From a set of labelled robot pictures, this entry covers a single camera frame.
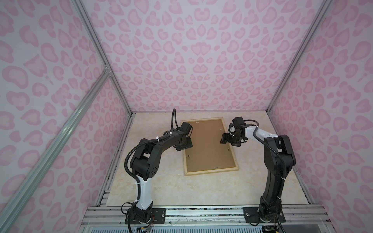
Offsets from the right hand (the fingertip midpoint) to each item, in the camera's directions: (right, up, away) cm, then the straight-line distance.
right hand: (226, 141), depth 98 cm
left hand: (-25, -1, -1) cm, 25 cm away
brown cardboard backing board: (-13, -8, -3) cm, 16 cm away
